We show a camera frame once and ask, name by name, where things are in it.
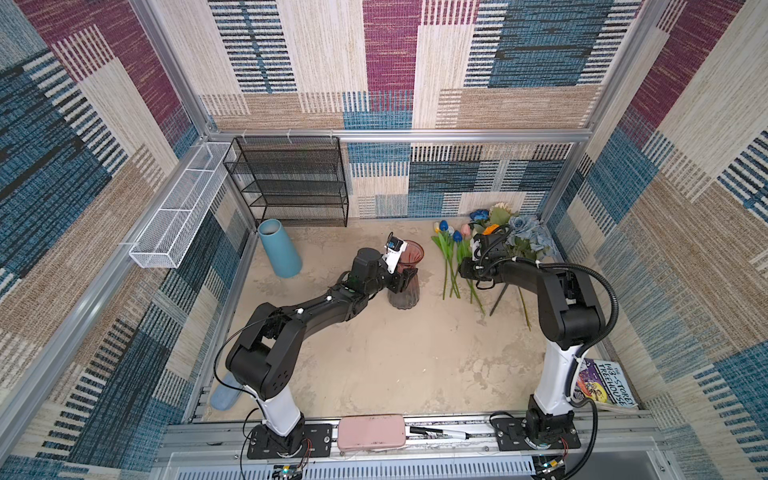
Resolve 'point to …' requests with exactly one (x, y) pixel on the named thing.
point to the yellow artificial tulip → (436, 227)
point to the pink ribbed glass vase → (409, 296)
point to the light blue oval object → (223, 397)
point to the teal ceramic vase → (284, 256)
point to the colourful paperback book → (603, 382)
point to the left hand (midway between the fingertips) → (409, 260)
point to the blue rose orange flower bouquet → (524, 238)
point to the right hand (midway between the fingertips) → (465, 270)
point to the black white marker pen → (445, 432)
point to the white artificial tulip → (467, 260)
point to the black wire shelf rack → (293, 179)
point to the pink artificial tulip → (465, 230)
